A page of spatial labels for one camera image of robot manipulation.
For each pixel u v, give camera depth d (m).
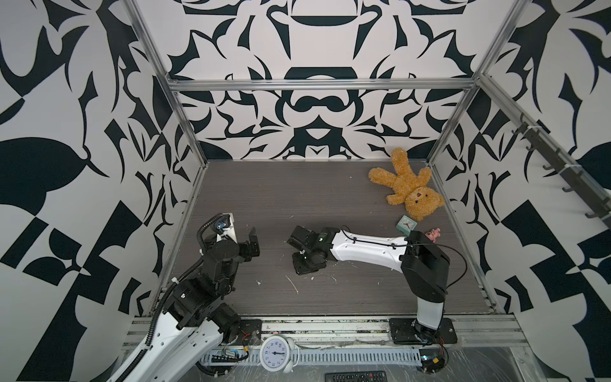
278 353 0.69
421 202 0.96
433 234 0.93
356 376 0.66
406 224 0.96
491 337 0.75
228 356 0.72
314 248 0.63
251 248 0.65
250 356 0.71
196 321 0.45
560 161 0.60
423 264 0.50
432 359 0.71
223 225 0.57
